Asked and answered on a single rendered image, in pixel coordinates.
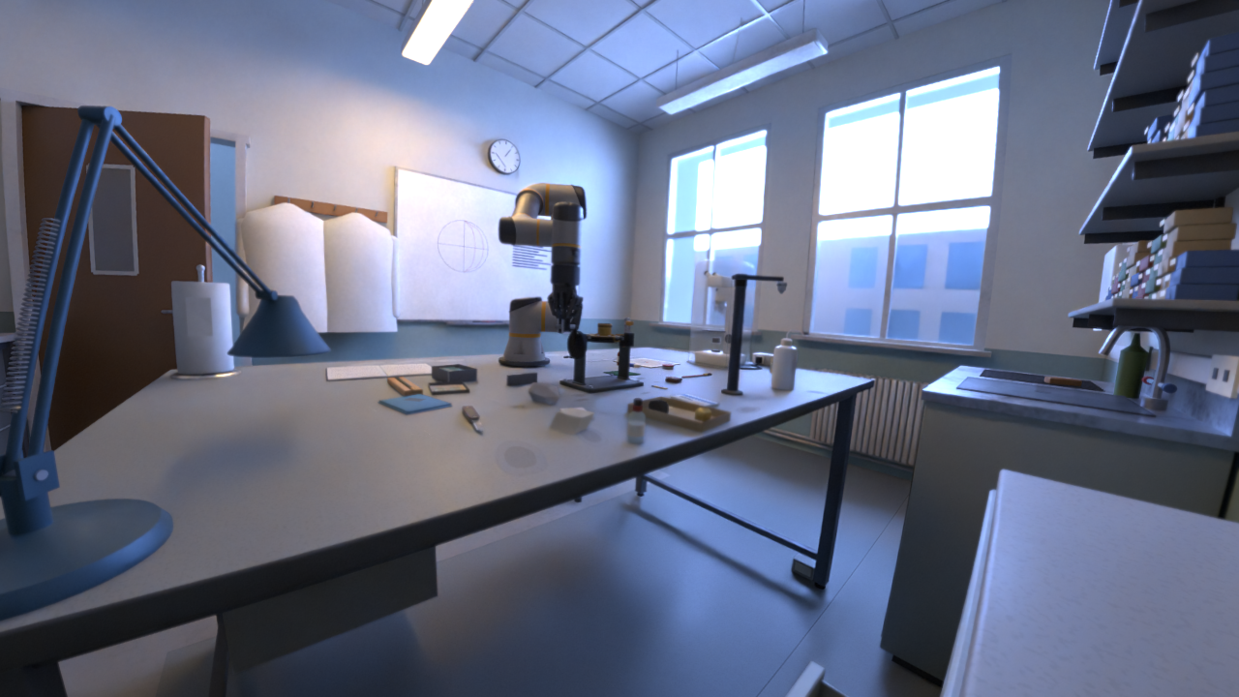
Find black universal stage body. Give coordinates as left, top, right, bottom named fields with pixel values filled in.
left=559, top=326, right=646, bottom=394

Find wooden edge rack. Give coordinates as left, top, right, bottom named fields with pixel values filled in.
left=643, top=394, right=733, bottom=434

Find wooden coat rack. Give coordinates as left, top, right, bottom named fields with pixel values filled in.
left=271, top=195, right=389, bottom=227

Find clear glass disc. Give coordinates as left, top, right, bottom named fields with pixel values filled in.
left=496, top=440, right=546, bottom=476

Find white whiteboard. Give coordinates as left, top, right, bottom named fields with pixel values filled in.
left=392, top=167, right=559, bottom=326

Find white microscope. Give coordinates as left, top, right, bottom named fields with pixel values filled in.
left=691, top=272, right=775, bottom=370

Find blue cloth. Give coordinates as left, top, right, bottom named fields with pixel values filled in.
left=378, top=393, right=454, bottom=416

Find white paper sheet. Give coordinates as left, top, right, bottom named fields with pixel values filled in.
left=325, top=362, right=435, bottom=382

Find narrow window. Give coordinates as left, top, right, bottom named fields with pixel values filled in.
left=663, top=129, right=770, bottom=331

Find long ceiling light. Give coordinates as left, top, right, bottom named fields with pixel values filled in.
left=401, top=0, right=476, bottom=68
left=658, top=28, right=831, bottom=116

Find grey work table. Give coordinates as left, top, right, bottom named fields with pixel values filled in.
left=0, top=346, right=878, bottom=697

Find white radiator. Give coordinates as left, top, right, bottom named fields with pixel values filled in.
left=770, top=372, right=927, bottom=470

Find wide window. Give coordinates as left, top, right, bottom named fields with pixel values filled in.
left=805, top=64, right=1005, bottom=351

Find white paper towel roll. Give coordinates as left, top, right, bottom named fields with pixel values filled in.
left=169, top=264, right=240, bottom=379

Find brown door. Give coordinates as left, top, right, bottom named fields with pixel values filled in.
left=19, top=102, right=213, bottom=451

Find grey sink counter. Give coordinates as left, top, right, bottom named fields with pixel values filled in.
left=879, top=364, right=1239, bottom=684

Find blue desk lamp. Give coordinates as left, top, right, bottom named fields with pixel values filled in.
left=0, top=105, right=331, bottom=621

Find green bottle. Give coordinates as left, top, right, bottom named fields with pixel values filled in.
left=1112, top=333, right=1152, bottom=401

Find steel faucet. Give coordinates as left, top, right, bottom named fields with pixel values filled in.
left=1098, top=325, right=1176, bottom=413

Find white speckled counter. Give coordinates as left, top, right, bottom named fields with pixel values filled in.
left=941, top=469, right=1239, bottom=697

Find black post stand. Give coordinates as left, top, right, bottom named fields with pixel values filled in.
left=720, top=273, right=788, bottom=397

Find dark wall shelf unit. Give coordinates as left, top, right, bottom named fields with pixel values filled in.
left=1068, top=0, right=1239, bottom=336

